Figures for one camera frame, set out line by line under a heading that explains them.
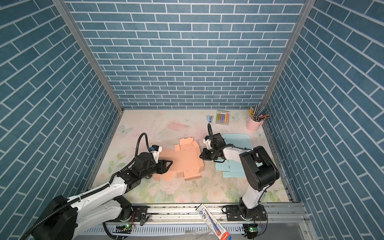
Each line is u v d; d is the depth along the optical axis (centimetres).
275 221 75
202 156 87
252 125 105
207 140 89
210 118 114
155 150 75
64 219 40
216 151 75
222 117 115
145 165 67
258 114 104
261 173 48
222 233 68
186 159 94
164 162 75
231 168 89
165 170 75
